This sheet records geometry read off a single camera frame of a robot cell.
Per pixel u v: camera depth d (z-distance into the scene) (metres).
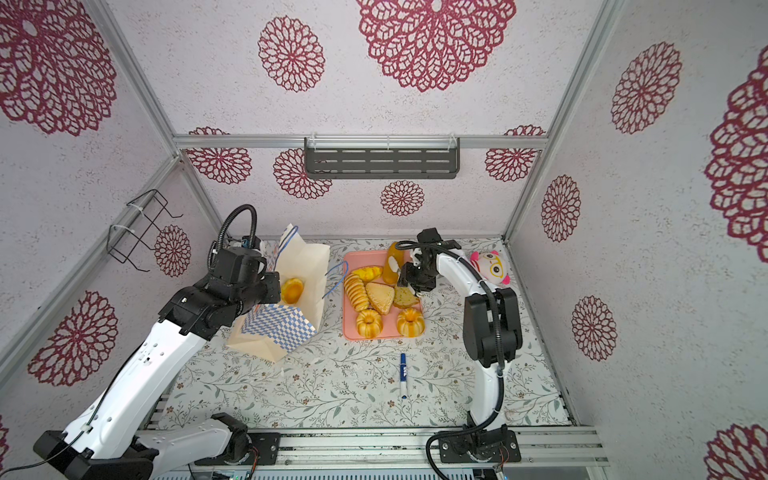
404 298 1.00
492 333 0.53
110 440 0.37
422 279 0.83
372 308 0.97
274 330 0.78
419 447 0.77
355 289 1.00
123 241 0.73
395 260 0.99
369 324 0.92
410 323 0.91
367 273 1.06
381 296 0.97
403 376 0.85
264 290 0.63
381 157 0.93
